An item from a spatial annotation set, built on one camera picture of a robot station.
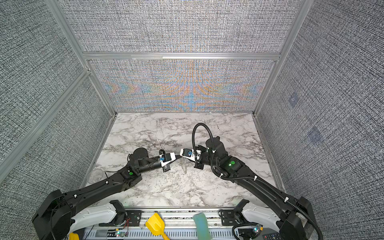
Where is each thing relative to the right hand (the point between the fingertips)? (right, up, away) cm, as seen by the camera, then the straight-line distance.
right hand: (186, 151), depth 73 cm
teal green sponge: (+8, -36, -1) cm, 37 cm away
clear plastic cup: (-53, -16, +13) cm, 57 cm away
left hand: (-3, -2, -1) cm, 3 cm away
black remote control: (+42, -38, -4) cm, 57 cm away
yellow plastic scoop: (-15, -35, -1) cm, 38 cm away
